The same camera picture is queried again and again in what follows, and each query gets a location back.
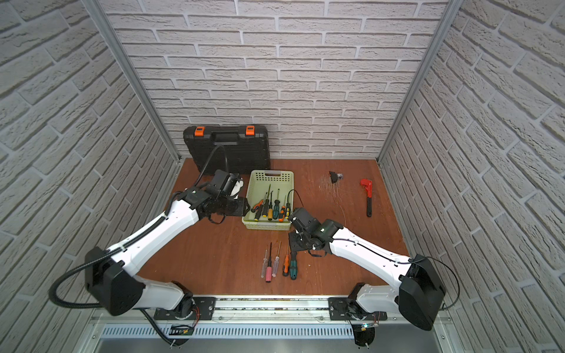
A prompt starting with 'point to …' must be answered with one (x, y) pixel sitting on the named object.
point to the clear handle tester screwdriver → (264, 265)
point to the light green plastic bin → (260, 184)
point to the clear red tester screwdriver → (276, 263)
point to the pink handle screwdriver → (269, 269)
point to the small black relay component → (335, 176)
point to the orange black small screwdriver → (286, 265)
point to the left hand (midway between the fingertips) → (251, 204)
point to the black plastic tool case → (242, 149)
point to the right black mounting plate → (348, 309)
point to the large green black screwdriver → (293, 268)
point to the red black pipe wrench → (368, 185)
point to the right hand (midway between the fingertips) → (296, 242)
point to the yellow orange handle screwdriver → (270, 209)
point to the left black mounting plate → (203, 310)
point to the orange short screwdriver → (288, 209)
